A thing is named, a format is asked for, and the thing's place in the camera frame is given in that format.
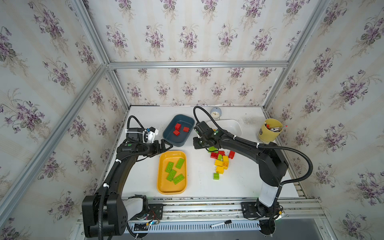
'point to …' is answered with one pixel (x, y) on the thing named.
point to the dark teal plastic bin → (185, 120)
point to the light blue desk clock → (216, 112)
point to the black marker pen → (226, 222)
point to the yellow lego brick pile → (219, 169)
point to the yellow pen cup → (270, 130)
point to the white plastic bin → (233, 126)
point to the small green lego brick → (216, 176)
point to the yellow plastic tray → (165, 186)
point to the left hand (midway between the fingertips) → (166, 146)
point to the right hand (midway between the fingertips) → (194, 144)
